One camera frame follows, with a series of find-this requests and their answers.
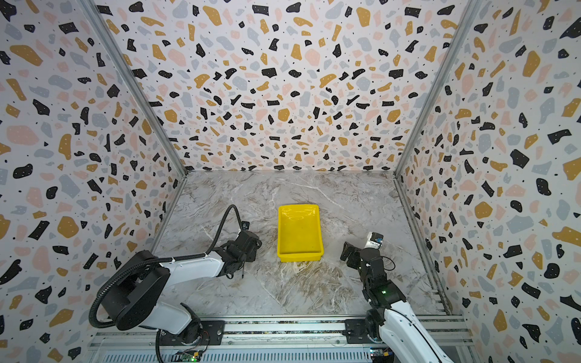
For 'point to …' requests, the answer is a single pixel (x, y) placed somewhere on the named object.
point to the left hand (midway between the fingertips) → (247, 243)
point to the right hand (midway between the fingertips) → (352, 243)
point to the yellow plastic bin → (299, 233)
